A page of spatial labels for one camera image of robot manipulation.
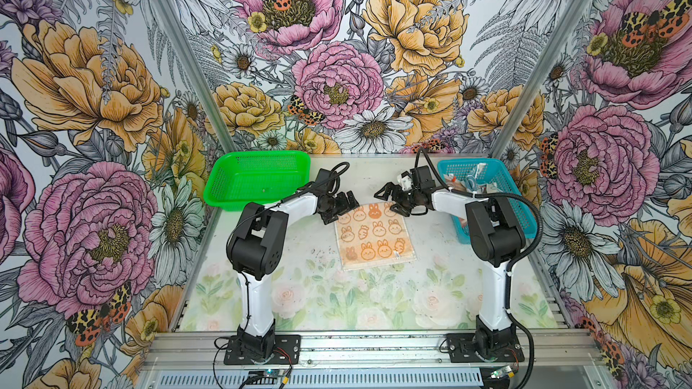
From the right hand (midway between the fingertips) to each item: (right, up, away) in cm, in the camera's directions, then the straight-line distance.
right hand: (383, 206), depth 100 cm
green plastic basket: (-50, +11, +17) cm, 54 cm away
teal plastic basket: (+45, +12, +7) cm, 47 cm away
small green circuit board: (-31, -41, -29) cm, 59 cm away
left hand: (-12, -3, -2) cm, 13 cm away
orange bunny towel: (-4, -10, -3) cm, 11 cm away
